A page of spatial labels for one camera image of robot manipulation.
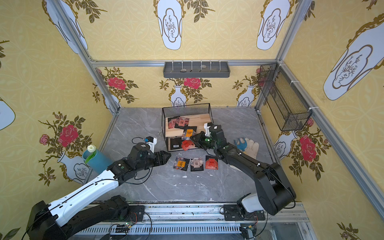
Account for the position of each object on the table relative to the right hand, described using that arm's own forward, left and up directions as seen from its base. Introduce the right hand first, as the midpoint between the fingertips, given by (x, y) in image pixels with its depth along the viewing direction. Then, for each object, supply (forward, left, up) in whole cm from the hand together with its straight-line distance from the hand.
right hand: (186, 139), depth 81 cm
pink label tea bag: (+13, +6, -1) cm, 15 cm away
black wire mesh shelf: (+21, -6, -2) cm, 22 cm away
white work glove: (+7, -42, -18) cm, 46 cm away
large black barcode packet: (+6, +8, -15) cm, 19 cm away
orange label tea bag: (-7, +3, -17) cm, 18 cm away
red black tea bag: (-5, -15, -18) cm, 24 cm away
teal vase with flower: (-14, +44, 0) cm, 46 cm away
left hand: (-9, +10, -3) cm, 13 cm away
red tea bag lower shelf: (+6, 0, -16) cm, 17 cm away
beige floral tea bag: (-6, -6, -17) cm, 19 cm away
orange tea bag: (+5, -1, -1) cm, 5 cm away
